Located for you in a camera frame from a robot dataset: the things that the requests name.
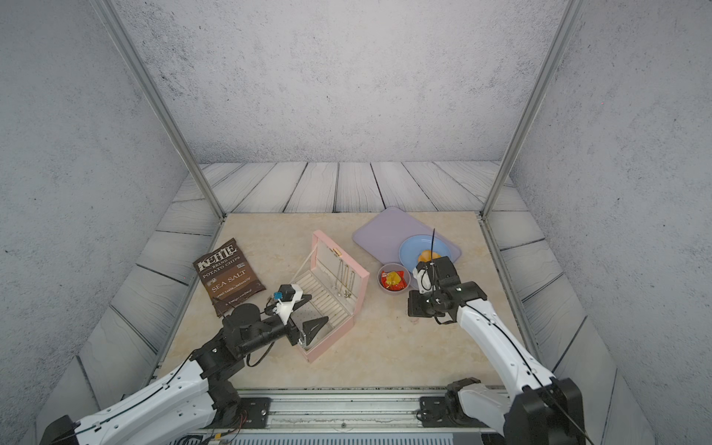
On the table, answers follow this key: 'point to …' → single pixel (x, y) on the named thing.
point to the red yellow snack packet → (394, 280)
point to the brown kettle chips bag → (226, 277)
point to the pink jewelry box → (336, 283)
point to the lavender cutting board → (384, 235)
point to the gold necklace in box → (344, 274)
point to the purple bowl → (393, 267)
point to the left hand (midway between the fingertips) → (320, 311)
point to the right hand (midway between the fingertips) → (411, 305)
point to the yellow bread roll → (425, 256)
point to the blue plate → (411, 248)
